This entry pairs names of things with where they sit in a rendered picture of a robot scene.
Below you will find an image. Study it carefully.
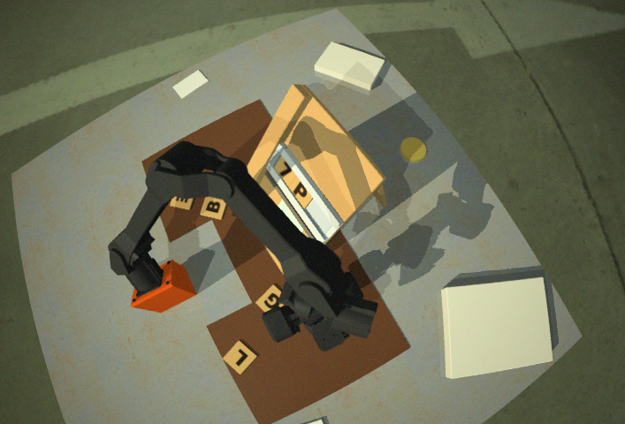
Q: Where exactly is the yellow round disc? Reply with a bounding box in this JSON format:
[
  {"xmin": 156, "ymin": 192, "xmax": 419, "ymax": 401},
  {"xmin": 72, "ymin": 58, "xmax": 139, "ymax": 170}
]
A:
[{"xmin": 400, "ymin": 137, "xmax": 426, "ymax": 163}]

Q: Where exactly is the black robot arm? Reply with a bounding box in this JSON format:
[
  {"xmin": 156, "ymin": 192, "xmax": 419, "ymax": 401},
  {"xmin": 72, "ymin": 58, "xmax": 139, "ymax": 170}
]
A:
[{"xmin": 108, "ymin": 141, "xmax": 377, "ymax": 352}]

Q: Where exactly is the pale yellow square block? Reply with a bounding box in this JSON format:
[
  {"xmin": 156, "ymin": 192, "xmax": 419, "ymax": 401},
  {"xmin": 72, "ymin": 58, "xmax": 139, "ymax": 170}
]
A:
[{"xmin": 441, "ymin": 276, "xmax": 553, "ymax": 379}]

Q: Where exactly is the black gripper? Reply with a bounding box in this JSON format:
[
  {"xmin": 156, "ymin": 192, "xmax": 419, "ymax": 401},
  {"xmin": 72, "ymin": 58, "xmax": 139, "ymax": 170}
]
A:
[{"xmin": 262, "ymin": 272, "xmax": 363, "ymax": 343}]

